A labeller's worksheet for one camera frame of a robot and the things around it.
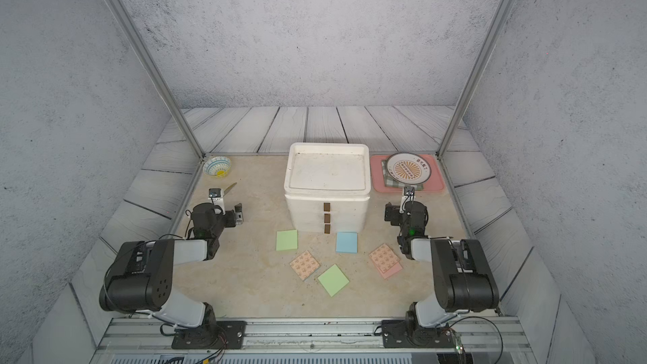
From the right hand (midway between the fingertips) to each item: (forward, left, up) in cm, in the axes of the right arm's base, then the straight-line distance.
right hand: (405, 202), depth 94 cm
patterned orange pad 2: (-18, +9, -6) cm, 21 cm away
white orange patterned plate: (+24, -7, -7) cm, 26 cm away
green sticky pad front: (-26, +27, -7) cm, 38 cm away
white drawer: (-10, +28, +5) cm, 30 cm away
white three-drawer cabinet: (-5, +28, +16) cm, 33 cm away
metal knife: (+13, +73, -9) cm, 75 cm away
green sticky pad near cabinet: (-11, +44, -8) cm, 46 cm away
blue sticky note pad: (-13, +22, -7) cm, 26 cm away
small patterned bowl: (+23, +79, -4) cm, 82 cm away
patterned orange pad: (-21, +36, -7) cm, 42 cm away
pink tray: (+15, -16, -7) cm, 23 cm away
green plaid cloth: (+15, +2, -7) cm, 16 cm away
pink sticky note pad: (-22, +6, -8) cm, 24 cm away
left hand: (-1, +65, +1) cm, 65 cm away
